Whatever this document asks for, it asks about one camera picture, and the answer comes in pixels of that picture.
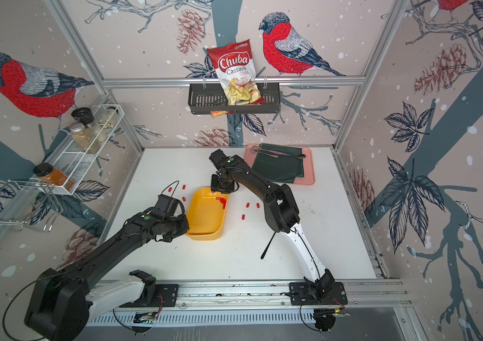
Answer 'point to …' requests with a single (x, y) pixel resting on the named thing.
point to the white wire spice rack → (67, 170)
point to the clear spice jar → (106, 123)
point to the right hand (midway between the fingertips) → (214, 190)
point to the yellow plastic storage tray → (207, 217)
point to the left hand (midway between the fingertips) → (193, 222)
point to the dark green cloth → (279, 163)
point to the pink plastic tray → (308, 164)
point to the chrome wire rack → (25, 202)
